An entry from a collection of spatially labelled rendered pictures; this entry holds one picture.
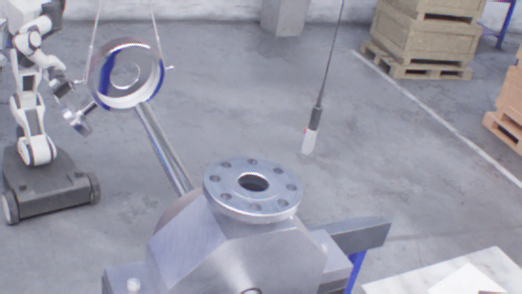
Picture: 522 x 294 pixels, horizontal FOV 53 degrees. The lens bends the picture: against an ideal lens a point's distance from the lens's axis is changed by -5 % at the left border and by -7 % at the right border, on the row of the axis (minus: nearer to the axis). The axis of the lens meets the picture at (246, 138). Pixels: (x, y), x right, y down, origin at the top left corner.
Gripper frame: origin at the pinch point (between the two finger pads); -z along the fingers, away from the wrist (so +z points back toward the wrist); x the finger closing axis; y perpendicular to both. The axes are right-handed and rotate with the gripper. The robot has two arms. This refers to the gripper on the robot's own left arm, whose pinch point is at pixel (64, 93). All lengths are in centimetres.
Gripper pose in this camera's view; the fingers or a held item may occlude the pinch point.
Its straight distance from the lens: 286.5
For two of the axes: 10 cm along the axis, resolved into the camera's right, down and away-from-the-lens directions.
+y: -4.0, -5.2, -7.5
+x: -7.8, 6.3, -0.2
